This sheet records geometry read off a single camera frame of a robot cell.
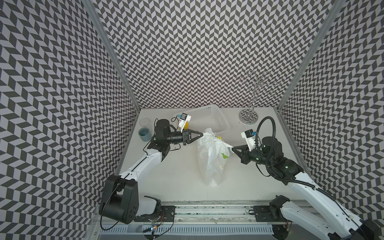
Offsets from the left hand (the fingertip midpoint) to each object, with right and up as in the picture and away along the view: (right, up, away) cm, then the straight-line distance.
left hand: (201, 136), depth 72 cm
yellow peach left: (-10, +4, +32) cm, 34 cm away
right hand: (+16, -8, +1) cm, 18 cm away
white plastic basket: (+3, +10, +31) cm, 32 cm away
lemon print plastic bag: (+5, -7, -6) cm, 10 cm away
